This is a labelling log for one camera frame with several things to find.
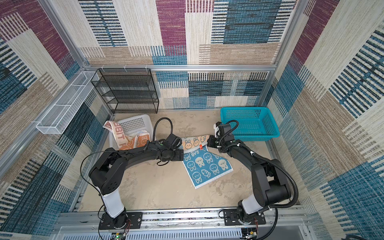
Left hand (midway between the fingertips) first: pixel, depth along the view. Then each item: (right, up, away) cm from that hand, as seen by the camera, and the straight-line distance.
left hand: (179, 155), depth 93 cm
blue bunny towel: (+15, -7, -2) cm, 16 cm away
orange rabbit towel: (-34, +7, +4) cm, 35 cm away
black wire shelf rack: (-40, +43, +18) cm, 61 cm away
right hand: (+17, +8, -2) cm, 19 cm away
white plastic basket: (-27, +20, +14) cm, 37 cm away
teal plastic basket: (+54, +19, +18) cm, 60 cm away
